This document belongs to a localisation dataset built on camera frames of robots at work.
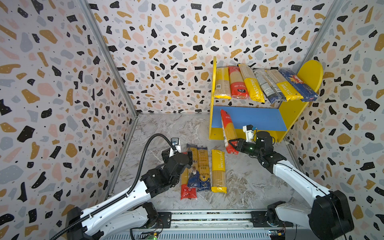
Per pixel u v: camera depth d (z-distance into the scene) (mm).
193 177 834
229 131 822
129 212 575
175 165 502
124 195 444
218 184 833
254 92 715
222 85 763
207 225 731
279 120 1015
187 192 795
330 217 403
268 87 752
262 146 634
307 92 704
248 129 749
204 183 835
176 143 604
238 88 735
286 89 736
